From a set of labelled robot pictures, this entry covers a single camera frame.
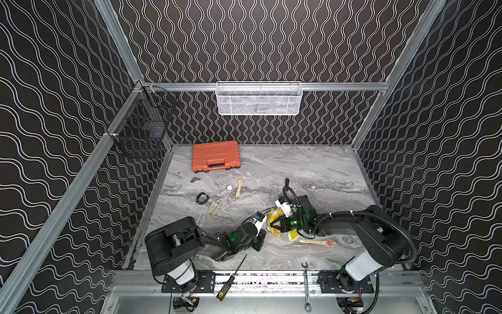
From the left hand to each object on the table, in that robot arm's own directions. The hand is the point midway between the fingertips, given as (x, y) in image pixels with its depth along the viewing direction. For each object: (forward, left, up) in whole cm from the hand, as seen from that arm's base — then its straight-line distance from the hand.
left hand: (268, 239), depth 85 cm
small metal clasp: (+29, +40, 0) cm, 49 cm away
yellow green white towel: (+10, -2, +2) cm, 11 cm away
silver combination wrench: (-23, -15, 0) cm, 27 cm away
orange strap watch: (0, -26, 0) cm, 26 cm away
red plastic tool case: (+43, +30, +4) cm, 53 cm away
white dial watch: (+25, +20, 0) cm, 32 cm away
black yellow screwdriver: (-18, +15, +1) cm, 23 cm away
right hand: (+6, -2, 0) cm, 7 cm away
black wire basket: (+39, +64, +20) cm, 78 cm away
